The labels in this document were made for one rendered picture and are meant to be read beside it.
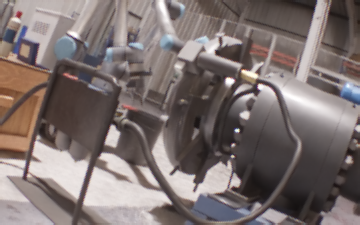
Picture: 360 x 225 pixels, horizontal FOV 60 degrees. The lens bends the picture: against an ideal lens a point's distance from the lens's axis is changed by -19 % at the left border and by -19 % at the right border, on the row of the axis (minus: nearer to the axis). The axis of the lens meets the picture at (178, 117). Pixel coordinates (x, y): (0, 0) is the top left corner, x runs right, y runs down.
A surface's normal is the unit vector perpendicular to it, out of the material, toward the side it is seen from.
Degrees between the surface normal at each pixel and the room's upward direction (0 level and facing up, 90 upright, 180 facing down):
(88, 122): 90
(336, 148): 83
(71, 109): 90
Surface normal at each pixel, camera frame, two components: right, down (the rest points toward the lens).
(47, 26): -0.38, -0.10
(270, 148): -0.54, 0.10
